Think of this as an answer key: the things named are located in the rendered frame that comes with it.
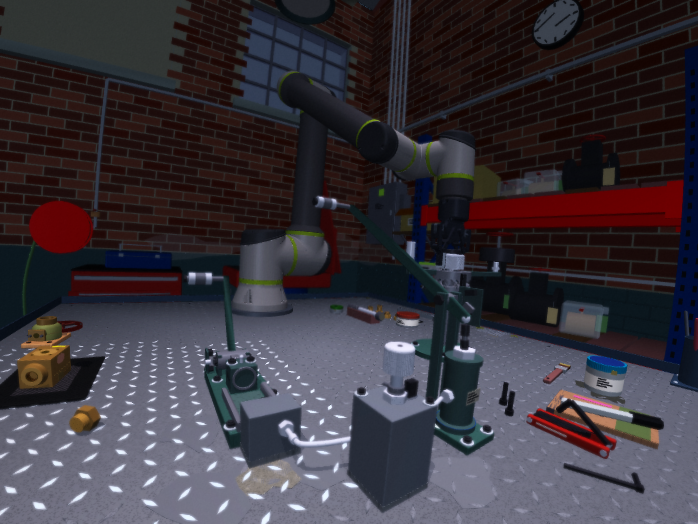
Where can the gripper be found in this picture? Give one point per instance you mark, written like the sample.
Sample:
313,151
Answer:
453,210

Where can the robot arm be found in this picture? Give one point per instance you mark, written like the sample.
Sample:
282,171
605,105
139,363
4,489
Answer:
311,163

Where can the grey round gauge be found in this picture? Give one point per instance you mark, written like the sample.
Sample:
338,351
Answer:
450,275

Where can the green pump lever white grip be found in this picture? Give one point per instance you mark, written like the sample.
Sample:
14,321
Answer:
392,248

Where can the white knurled bleed knob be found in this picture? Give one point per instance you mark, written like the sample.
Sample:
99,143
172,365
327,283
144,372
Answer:
400,360

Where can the green pump cylinder with base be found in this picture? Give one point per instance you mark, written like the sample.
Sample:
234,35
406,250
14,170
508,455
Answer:
461,387

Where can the red hex key set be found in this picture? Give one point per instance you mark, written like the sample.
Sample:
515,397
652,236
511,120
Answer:
567,433

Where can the green clamp lever white grip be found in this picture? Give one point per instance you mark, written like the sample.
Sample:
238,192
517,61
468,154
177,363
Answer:
229,316

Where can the dark green clamp jaw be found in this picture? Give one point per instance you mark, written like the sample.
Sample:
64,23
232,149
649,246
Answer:
241,373

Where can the grey seal block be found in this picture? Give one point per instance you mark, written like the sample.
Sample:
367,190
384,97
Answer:
270,431

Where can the green clamp base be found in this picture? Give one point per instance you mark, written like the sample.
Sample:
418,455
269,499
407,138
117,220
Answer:
218,394

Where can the green and brass valve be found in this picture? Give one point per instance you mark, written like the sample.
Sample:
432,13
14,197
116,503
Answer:
46,329

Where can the brass valve body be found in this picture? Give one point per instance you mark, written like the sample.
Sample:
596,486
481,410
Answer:
43,370

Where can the black disc weight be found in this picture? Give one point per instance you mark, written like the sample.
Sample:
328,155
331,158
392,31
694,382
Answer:
497,255

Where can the grey electrical box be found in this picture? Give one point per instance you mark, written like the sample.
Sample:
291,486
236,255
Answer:
386,207

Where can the clear storage box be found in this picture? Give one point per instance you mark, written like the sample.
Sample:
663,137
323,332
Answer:
514,188
544,181

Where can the red and white tin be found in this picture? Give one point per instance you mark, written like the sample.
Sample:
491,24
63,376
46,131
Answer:
407,319

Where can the black canisters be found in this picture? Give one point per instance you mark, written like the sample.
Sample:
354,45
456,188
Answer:
537,300

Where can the green round plate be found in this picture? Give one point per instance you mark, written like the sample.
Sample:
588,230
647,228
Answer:
422,349

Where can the red brown box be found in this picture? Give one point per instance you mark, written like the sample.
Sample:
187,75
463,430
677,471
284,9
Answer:
362,314

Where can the red and blue shelf unit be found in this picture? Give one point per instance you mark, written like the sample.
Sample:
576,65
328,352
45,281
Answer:
572,207

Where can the clear box green lid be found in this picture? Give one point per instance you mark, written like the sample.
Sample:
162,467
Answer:
583,319

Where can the black containers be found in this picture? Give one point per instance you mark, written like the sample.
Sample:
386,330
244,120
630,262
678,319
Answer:
591,166

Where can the black bolt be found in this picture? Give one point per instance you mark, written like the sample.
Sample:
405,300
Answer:
504,394
511,403

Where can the white jar blue lid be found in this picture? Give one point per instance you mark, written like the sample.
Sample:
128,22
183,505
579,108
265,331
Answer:
605,376

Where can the grey tank box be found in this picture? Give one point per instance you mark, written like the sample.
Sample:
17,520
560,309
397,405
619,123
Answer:
390,447

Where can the black hex key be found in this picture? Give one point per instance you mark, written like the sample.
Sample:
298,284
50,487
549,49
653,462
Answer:
605,475
589,422

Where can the window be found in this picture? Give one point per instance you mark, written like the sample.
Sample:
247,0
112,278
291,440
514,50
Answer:
294,60

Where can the black marker pen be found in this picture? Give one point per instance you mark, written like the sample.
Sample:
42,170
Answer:
635,419

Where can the ceiling lamp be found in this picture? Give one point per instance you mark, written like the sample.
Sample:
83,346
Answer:
305,10

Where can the blue tool box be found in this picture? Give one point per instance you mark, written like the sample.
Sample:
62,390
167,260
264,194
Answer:
139,259

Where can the red tool chest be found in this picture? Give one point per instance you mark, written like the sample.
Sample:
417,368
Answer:
125,282

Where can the black mat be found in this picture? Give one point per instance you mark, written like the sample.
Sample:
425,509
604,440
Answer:
82,376

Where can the brass hex plug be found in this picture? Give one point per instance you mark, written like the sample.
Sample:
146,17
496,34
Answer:
84,420

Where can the orange flat strip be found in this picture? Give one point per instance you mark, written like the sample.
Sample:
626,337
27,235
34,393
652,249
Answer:
49,342

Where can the grey wall pipes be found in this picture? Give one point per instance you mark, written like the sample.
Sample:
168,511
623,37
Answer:
400,82

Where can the wall clock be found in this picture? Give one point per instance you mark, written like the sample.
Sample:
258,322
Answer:
557,23

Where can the grey thin wall pipe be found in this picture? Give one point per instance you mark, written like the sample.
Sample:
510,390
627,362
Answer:
101,142

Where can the green wall board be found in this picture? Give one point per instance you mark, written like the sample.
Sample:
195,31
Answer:
82,32

